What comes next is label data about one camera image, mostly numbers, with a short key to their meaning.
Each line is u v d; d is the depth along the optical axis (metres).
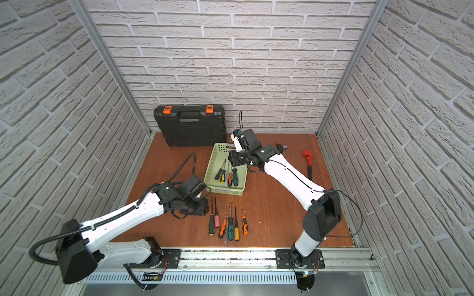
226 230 0.81
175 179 0.62
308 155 1.07
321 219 0.42
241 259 0.76
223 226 0.81
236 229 0.80
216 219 0.83
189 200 0.63
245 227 0.81
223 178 0.95
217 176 0.97
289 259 0.74
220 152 1.08
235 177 0.97
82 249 0.38
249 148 0.60
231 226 0.81
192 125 0.99
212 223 0.82
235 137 0.71
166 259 0.73
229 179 0.96
